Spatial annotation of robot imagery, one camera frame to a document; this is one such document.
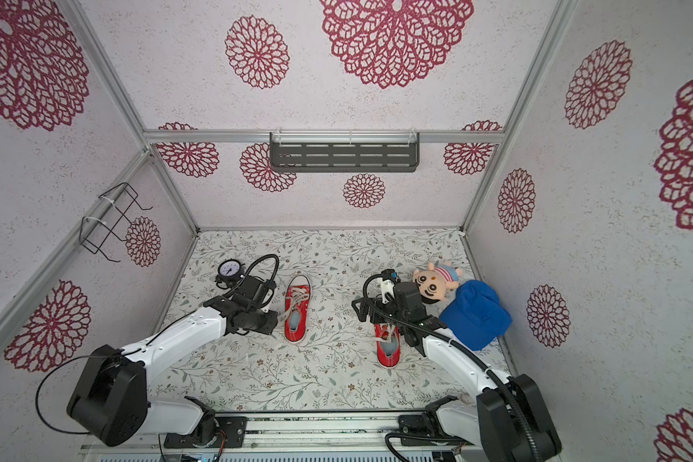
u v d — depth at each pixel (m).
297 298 0.92
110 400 0.42
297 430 0.75
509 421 0.41
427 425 0.66
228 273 1.03
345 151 0.95
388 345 0.85
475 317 0.91
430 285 0.92
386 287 0.76
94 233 0.73
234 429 0.75
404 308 0.66
